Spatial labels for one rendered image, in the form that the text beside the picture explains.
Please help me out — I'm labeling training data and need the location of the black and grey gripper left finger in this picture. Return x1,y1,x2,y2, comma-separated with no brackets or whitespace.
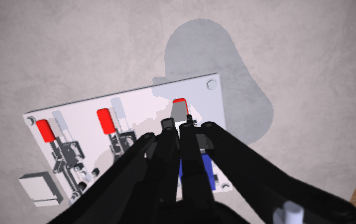
47,102,181,224

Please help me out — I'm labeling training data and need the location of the white fixture plate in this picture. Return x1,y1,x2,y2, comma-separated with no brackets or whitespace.
23,73,226,193

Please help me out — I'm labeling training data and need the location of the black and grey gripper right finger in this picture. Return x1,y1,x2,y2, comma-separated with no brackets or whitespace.
177,101,356,224

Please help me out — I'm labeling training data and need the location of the blue rectangular plate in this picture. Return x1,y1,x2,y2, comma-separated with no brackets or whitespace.
179,150,216,191

